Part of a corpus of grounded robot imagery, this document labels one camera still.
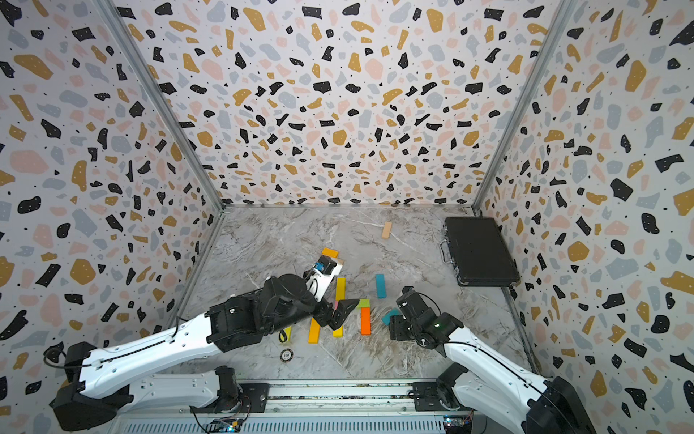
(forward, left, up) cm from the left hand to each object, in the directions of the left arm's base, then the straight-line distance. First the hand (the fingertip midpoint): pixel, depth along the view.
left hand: (348, 289), depth 64 cm
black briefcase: (+29, -46, -22) cm, 59 cm away
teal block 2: (+5, -12, -29) cm, 32 cm away
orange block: (+3, -5, -27) cm, 28 cm away
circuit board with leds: (-23, +32, -29) cm, 49 cm away
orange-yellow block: (0, +12, -27) cm, 29 cm away
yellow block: (0, +4, -29) cm, 29 cm away
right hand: (+1, -14, -25) cm, 29 cm away
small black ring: (-8, +20, -29) cm, 36 cm away
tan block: (+42, -14, -28) cm, 53 cm away
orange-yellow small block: (+31, +9, -29) cm, 43 cm away
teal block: (+17, -10, -29) cm, 35 cm away
